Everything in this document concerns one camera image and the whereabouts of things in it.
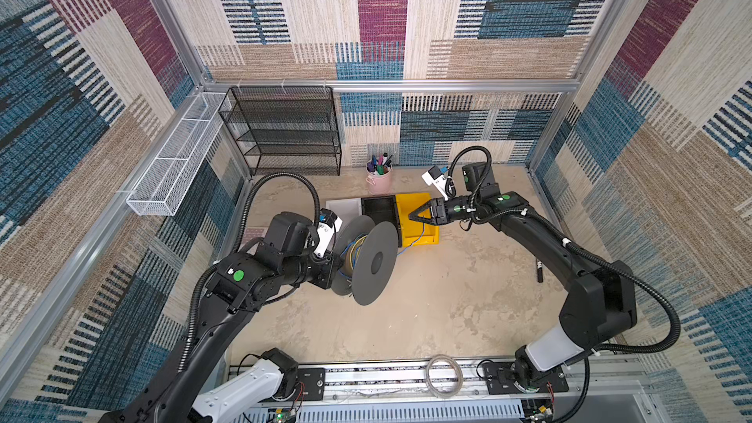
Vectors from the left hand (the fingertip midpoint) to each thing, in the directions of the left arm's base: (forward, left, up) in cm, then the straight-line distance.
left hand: (343, 258), depth 65 cm
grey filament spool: (+2, -6, 0) cm, 6 cm away
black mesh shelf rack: (+58, +26, -11) cm, 65 cm away
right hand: (+12, -17, -4) cm, 21 cm away
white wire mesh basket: (+16, +43, +6) cm, 46 cm away
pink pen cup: (+41, -9, -18) cm, 46 cm away
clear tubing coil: (-20, -27, -27) cm, 43 cm away
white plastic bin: (+32, +3, -24) cm, 40 cm away
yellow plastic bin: (+22, -20, -24) cm, 38 cm away
